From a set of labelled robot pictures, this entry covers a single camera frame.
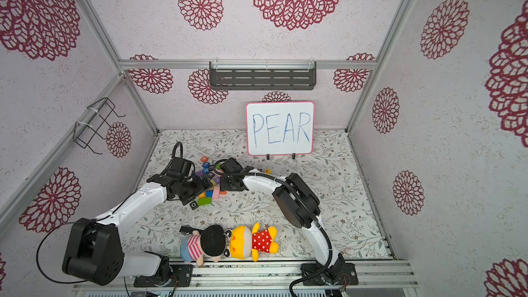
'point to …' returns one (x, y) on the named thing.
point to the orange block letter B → (204, 159)
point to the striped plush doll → (210, 241)
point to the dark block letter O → (194, 205)
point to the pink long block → (216, 192)
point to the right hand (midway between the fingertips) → (223, 182)
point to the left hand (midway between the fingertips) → (206, 190)
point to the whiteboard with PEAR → (284, 128)
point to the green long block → (204, 201)
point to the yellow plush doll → (246, 243)
